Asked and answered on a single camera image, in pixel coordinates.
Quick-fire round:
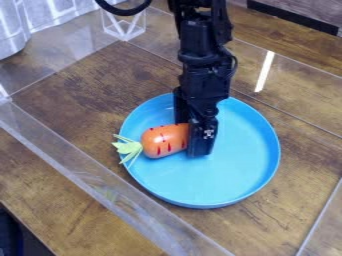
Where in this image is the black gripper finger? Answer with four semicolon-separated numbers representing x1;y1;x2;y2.
187;114;218;157
173;87;190;123

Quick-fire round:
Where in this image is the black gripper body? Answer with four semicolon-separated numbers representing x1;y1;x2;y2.
177;49;238;119

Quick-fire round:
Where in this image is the orange toy carrot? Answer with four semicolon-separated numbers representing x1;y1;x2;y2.
113;123;190;165

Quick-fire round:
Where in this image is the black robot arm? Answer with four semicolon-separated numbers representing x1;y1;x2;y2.
167;0;238;157

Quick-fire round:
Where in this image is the blue round plastic tray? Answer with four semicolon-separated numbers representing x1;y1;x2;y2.
125;98;281;209

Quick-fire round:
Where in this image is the white grey curtain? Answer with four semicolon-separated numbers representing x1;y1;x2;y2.
0;0;99;60

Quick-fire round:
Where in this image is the clear acrylic corner bracket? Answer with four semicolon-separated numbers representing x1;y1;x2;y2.
101;10;146;41

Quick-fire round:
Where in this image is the black cable loop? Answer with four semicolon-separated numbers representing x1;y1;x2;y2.
93;0;155;17

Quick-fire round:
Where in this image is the clear acrylic enclosure wall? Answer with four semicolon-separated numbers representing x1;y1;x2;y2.
0;3;342;256

